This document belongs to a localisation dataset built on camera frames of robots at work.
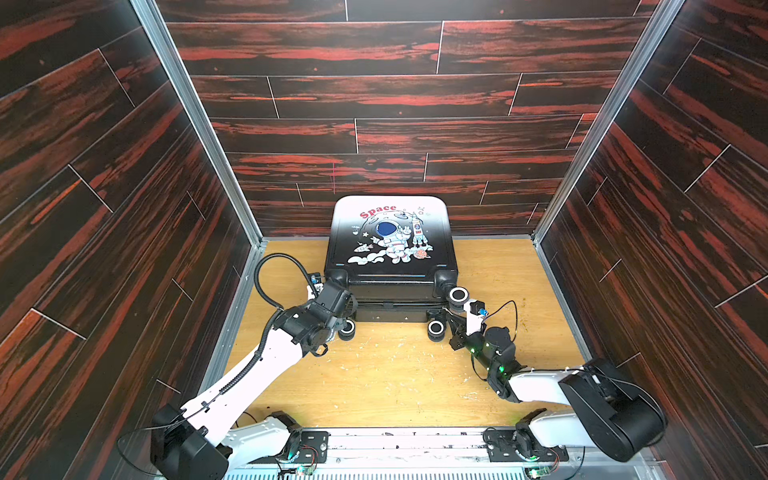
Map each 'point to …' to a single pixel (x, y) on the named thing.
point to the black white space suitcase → (397, 254)
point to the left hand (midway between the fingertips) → (331, 313)
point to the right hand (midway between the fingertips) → (453, 312)
